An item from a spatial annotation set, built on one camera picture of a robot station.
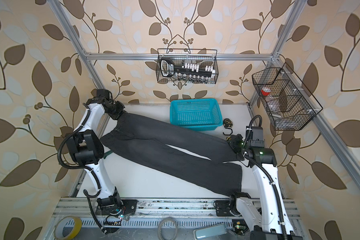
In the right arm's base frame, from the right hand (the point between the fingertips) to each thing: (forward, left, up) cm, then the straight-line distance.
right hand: (230, 143), depth 74 cm
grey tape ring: (-30, +36, -22) cm, 52 cm away
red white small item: (+25, -22, +12) cm, 36 cm away
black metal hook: (+24, -8, -20) cm, 32 cm away
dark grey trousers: (+12, +47, -17) cm, 51 cm away
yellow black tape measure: (+14, -6, -18) cm, 23 cm away
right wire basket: (+14, -30, +13) cm, 35 cm away
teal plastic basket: (+38, +10, -22) cm, 45 cm away
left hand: (+28, +59, -2) cm, 65 cm away
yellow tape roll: (-31, +78, -21) cm, 87 cm away
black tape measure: (+27, -8, -18) cm, 33 cm away
